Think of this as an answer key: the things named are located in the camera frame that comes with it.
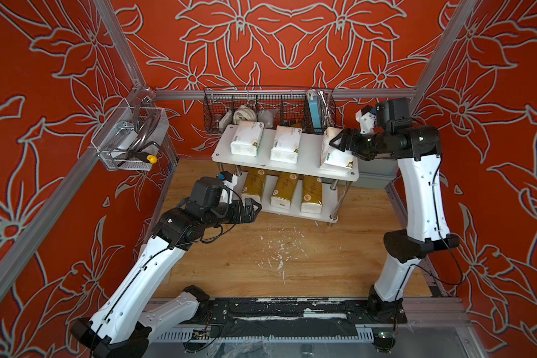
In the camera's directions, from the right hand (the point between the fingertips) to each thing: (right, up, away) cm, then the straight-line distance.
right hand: (334, 142), depth 67 cm
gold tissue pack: (-26, -12, +26) cm, 39 cm away
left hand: (-26, -19, -1) cm, 32 cm away
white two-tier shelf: (-14, -8, +4) cm, 16 cm away
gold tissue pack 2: (-14, -16, +24) cm, 32 cm away
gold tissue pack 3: (-2, -18, +21) cm, 28 cm away
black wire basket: (-18, +21, +30) cm, 40 cm away
